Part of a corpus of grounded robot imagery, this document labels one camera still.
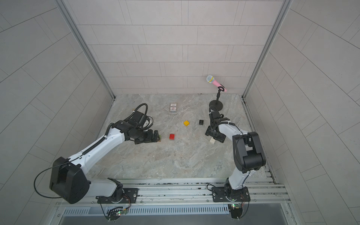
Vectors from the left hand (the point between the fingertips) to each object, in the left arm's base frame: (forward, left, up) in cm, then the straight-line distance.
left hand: (157, 138), depth 81 cm
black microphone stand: (+35, -43, -8) cm, 56 cm away
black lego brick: (+17, -28, -8) cm, 34 cm away
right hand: (+8, -35, -10) cm, 37 cm away
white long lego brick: (+3, -34, -7) cm, 35 cm away
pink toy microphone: (+35, -33, +17) cm, 51 cm away
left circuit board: (-34, +18, -13) cm, 41 cm away
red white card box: (+31, -7, -8) cm, 33 cm away
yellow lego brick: (+17, -18, -9) cm, 26 cm away
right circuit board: (-33, -42, -10) cm, 55 cm away
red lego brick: (+6, -8, -8) cm, 12 cm away
